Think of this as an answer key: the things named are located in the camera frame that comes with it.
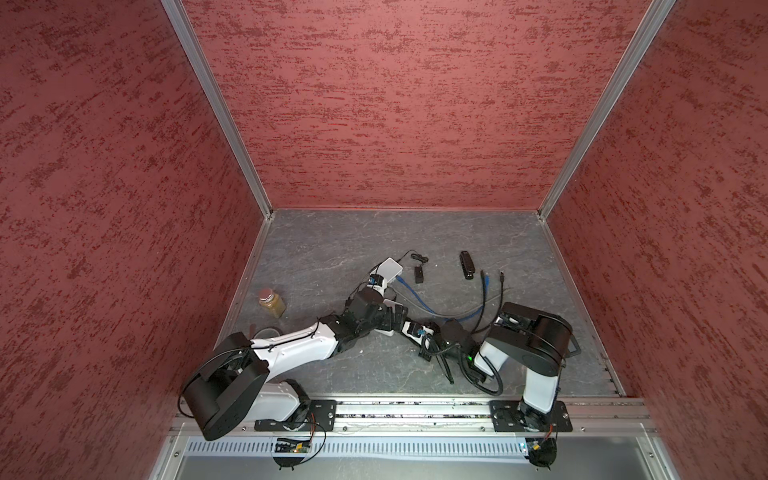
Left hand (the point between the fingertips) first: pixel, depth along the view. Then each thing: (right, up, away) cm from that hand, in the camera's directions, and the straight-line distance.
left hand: (394, 314), depth 86 cm
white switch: (-2, +12, +17) cm, 21 cm away
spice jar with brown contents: (-36, +4, -1) cm, 36 cm away
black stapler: (+25, +14, +15) cm, 32 cm away
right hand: (+3, -7, +2) cm, 8 cm away
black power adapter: (+8, +12, +14) cm, 20 cm away
